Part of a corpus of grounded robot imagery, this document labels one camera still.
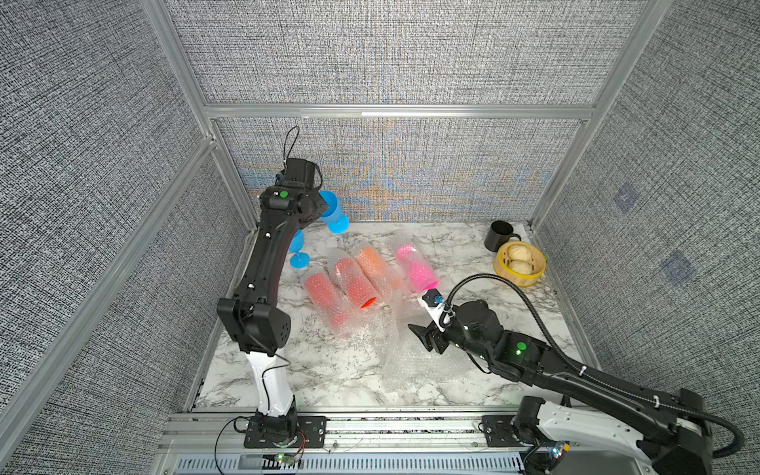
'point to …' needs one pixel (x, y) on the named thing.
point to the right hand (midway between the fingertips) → (419, 309)
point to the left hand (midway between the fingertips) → (322, 203)
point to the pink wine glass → (422, 273)
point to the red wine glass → (357, 288)
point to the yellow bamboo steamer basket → (503, 270)
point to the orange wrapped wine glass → (382, 272)
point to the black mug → (499, 233)
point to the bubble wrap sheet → (402, 358)
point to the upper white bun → (520, 251)
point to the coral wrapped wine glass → (328, 300)
